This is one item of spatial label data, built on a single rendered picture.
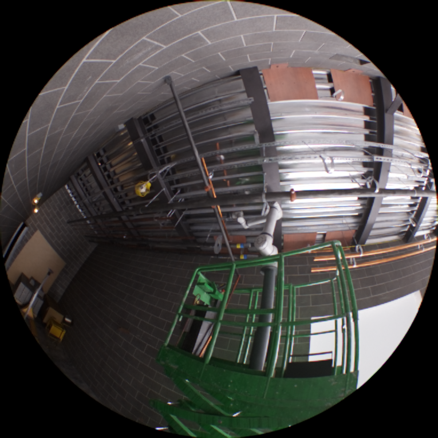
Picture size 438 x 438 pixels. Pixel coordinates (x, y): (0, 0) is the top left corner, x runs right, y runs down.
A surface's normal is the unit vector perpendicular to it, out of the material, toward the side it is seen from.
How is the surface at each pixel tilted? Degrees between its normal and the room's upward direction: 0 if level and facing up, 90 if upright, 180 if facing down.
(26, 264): 90
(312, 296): 90
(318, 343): 90
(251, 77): 180
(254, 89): 180
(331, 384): 90
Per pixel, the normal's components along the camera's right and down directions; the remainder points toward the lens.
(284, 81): -0.25, 0.63
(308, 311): -0.27, -0.77
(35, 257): 0.93, -0.05
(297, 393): -0.52, -0.73
